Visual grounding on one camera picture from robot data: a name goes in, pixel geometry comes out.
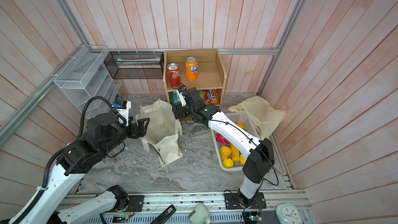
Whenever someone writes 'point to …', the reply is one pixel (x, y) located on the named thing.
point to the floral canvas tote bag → (163, 131)
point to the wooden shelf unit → (211, 74)
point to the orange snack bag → (214, 96)
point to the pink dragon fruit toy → (220, 138)
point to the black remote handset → (165, 215)
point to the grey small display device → (200, 215)
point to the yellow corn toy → (235, 153)
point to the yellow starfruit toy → (242, 159)
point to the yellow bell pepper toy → (225, 152)
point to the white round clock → (288, 213)
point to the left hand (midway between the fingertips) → (141, 122)
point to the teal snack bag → (176, 99)
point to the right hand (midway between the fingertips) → (179, 107)
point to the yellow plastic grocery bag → (264, 115)
